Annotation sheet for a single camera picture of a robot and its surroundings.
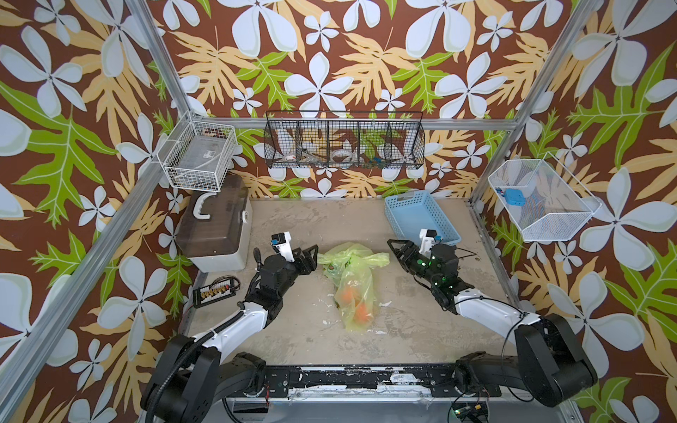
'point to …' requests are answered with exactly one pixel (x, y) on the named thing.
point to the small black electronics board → (471, 410)
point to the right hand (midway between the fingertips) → (388, 245)
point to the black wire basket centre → (344, 139)
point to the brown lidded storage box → (215, 227)
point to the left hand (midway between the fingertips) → (310, 244)
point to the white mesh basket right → (546, 202)
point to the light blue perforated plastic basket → (408, 213)
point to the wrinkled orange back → (347, 297)
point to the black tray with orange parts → (213, 293)
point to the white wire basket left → (197, 154)
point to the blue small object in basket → (515, 197)
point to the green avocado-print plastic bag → (352, 265)
